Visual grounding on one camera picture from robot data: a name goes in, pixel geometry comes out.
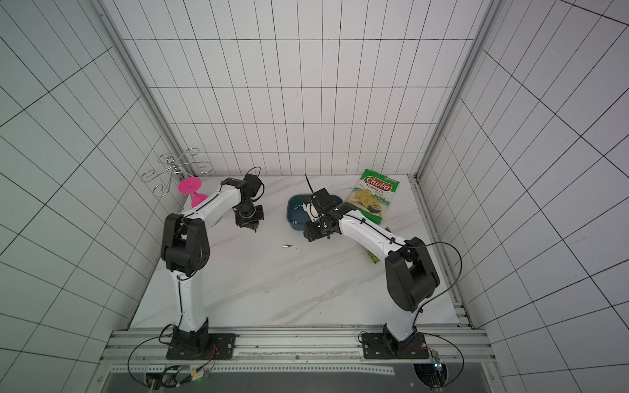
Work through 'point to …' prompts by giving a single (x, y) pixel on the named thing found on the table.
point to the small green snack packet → (373, 258)
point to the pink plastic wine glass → (189, 186)
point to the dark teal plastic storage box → (297, 216)
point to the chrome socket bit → (287, 246)
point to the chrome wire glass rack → (179, 169)
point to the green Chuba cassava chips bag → (373, 195)
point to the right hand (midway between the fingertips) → (302, 233)
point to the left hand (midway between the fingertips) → (255, 228)
